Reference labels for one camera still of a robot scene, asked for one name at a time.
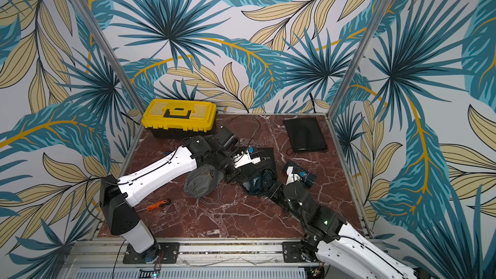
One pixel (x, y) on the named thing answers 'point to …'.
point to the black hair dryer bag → (267, 163)
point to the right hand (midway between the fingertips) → (263, 183)
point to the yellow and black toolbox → (175, 118)
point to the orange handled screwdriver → (160, 204)
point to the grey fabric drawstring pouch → (203, 181)
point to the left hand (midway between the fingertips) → (244, 182)
